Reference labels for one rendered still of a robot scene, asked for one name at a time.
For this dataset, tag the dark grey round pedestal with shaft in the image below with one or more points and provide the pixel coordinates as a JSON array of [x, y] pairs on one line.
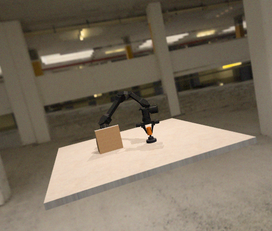
[[151, 139]]

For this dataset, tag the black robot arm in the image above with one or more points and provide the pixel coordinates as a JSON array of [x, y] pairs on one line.
[[120, 97]]

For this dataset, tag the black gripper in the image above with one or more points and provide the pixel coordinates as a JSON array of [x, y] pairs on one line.
[[147, 120]]

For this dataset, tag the orange knob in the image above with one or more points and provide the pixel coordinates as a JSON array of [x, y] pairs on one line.
[[149, 131]]

